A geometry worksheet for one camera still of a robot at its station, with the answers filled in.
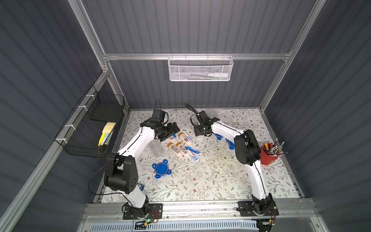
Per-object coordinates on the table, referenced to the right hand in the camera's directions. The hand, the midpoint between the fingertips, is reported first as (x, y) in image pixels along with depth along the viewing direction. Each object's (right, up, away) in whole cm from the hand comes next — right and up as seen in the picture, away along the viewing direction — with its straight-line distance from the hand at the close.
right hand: (200, 130), depth 102 cm
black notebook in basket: (-54, +12, -24) cm, 60 cm away
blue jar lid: (-25, -23, -14) cm, 37 cm away
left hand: (-16, -1, -15) cm, 22 cm away
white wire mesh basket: (+2, +52, +21) cm, 56 cm away
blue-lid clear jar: (-30, -12, -6) cm, 33 cm away
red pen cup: (+37, -11, -22) cm, 44 cm away
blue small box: (-35, -31, -22) cm, 51 cm away
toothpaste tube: (-5, -17, -10) cm, 20 cm away
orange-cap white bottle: (-14, -10, -6) cm, 18 cm away
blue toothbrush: (-8, -12, -6) cm, 15 cm away
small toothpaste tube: (-7, -6, -1) cm, 9 cm away
